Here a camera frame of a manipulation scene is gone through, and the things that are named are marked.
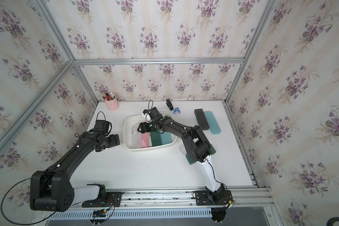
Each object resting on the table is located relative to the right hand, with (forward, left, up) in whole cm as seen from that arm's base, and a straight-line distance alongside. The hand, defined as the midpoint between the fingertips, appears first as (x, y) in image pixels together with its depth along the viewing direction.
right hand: (142, 129), depth 93 cm
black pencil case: (+13, -43, -7) cm, 45 cm away
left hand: (-11, +17, +1) cm, 20 cm away
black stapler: (+29, -17, -5) cm, 34 cm away
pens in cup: (+27, +30, +4) cm, 40 cm away
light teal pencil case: (-2, -16, -6) cm, 17 cm away
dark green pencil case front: (-18, -32, -7) cm, 38 cm away
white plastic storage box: (+9, +8, -3) cm, 13 cm away
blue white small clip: (+26, -23, -8) cm, 35 cm away
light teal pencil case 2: (+9, -51, -7) cm, 52 cm away
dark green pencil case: (-3, -9, -7) cm, 12 cm away
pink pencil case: (-4, -2, -7) cm, 8 cm away
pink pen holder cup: (+23, +27, 0) cm, 35 cm away
